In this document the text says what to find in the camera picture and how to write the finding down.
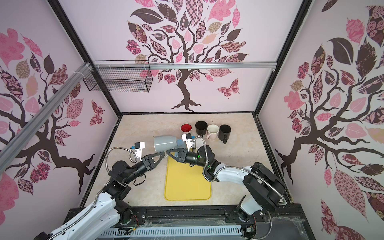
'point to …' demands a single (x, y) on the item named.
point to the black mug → (224, 132)
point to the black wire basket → (134, 76)
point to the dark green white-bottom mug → (201, 126)
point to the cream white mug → (186, 127)
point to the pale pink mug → (212, 130)
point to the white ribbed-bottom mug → (197, 142)
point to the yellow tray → (184, 182)
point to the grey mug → (164, 143)
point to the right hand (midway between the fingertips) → (167, 153)
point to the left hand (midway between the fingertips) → (166, 157)
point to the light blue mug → (180, 143)
